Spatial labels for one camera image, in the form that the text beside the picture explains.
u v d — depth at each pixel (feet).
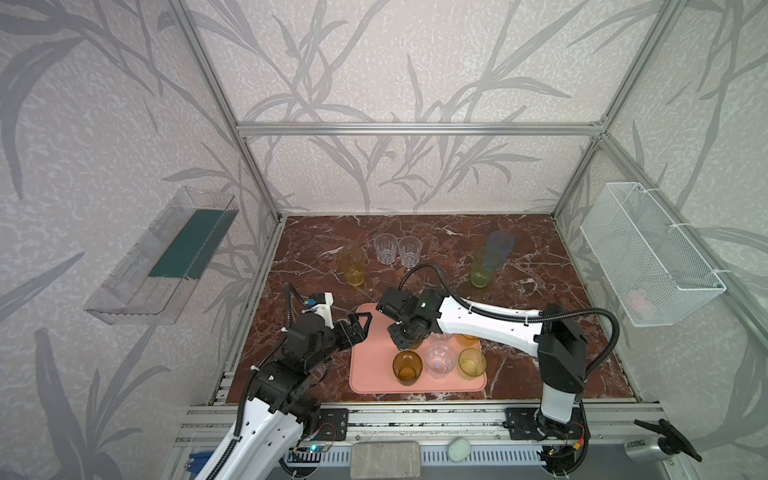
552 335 1.67
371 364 2.70
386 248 3.53
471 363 2.71
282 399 1.67
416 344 2.85
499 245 3.48
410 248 3.49
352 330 2.17
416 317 1.89
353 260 3.50
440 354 2.58
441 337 2.76
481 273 3.37
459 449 2.27
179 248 2.33
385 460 2.19
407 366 2.67
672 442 1.91
